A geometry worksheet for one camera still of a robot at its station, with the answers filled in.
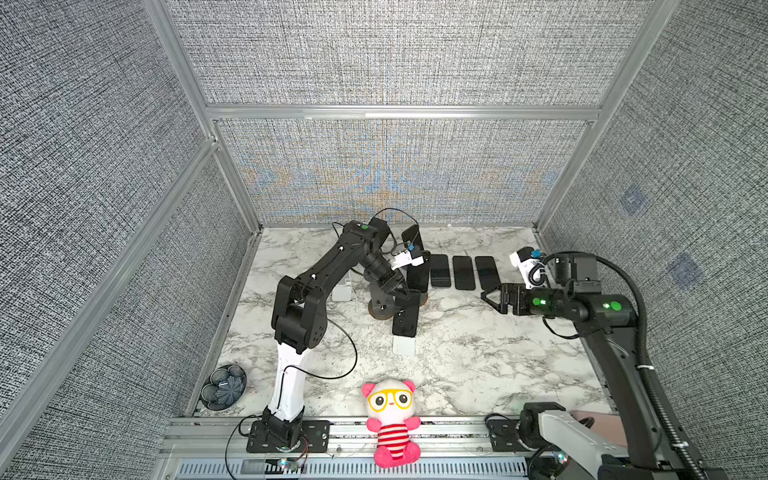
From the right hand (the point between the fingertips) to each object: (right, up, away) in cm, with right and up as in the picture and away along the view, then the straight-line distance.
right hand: (496, 292), depth 72 cm
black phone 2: (+2, +3, +35) cm, 35 cm away
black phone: (-17, +15, +25) cm, 34 cm away
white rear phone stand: (-40, -3, +28) cm, 49 cm away
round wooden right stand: (-14, -5, +25) cm, 29 cm away
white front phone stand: (-21, -18, +17) cm, 33 cm away
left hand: (-21, -2, +13) cm, 25 cm away
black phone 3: (+10, +3, +34) cm, 36 cm away
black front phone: (-20, -8, +14) cm, 26 cm away
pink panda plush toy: (-26, -27, 0) cm, 37 cm away
